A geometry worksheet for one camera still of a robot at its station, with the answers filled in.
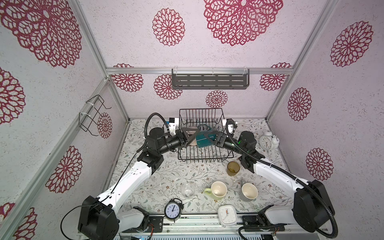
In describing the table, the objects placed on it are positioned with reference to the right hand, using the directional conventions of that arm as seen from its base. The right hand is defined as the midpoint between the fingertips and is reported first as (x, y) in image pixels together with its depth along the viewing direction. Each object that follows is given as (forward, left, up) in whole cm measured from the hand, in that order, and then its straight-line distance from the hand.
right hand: (206, 134), depth 71 cm
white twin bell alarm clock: (+14, -41, -23) cm, 49 cm away
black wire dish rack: (+39, -9, -28) cm, 49 cm away
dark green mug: (-4, +2, 0) cm, 4 cm away
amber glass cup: (-2, -18, -30) cm, 35 cm away
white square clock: (-28, -11, -29) cm, 42 cm away
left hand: (-2, +4, +2) cm, 6 cm away
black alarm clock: (-27, +16, -28) cm, 42 cm away
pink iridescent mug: (-4, +6, -1) cm, 7 cm away
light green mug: (-16, -8, -29) cm, 34 cm away
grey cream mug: (-17, -24, -28) cm, 40 cm away
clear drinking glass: (-16, +9, -31) cm, 36 cm away
